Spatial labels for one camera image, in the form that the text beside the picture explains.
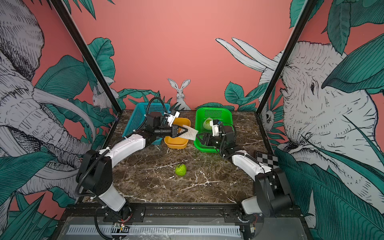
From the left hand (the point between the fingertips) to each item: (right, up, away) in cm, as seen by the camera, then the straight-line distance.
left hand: (187, 128), depth 80 cm
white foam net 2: (+12, +3, +24) cm, 27 cm away
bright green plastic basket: (+25, +10, +31) cm, 41 cm away
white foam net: (+1, -3, +1) cm, 4 cm away
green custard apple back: (-4, -23, +4) cm, 24 cm away
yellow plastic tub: (-8, -10, +22) cm, 25 cm away
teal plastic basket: (-39, +9, +31) cm, 51 cm away
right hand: (+6, -3, +3) cm, 7 cm away
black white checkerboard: (+52, -21, +11) cm, 57 cm away
